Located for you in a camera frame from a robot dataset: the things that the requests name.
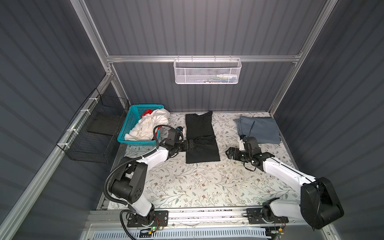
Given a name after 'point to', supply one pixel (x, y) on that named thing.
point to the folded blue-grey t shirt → (264, 128)
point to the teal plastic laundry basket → (134, 114)
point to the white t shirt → (144, 129)
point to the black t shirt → (200, 128)
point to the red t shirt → (148, 111)
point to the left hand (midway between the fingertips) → (189, 144)
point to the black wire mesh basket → (93, 136)
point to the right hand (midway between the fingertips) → (233, 153)
